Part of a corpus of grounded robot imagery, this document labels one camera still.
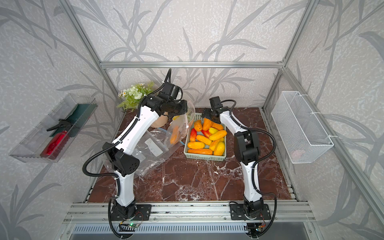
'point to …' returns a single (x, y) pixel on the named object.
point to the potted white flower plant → (130, 98)
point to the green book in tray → (79, 116)
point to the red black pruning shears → (57, 143)
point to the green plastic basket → (206, 140)
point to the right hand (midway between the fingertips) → (207, 114)
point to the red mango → (193, 135)
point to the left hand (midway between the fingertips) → (189, 109)
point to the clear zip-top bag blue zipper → (153, 149)
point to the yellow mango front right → (219, 149)
